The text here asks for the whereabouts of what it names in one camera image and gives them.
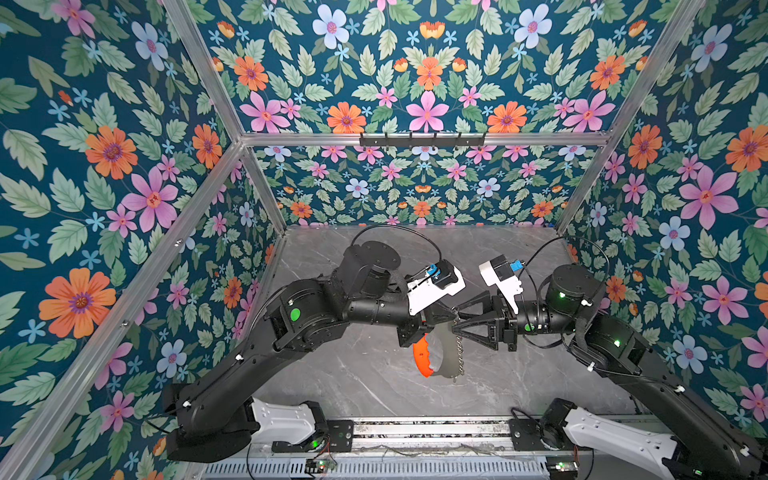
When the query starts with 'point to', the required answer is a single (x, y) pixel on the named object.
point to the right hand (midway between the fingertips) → (457, 319)
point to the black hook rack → (422, 142)
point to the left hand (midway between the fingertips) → (459, 314)
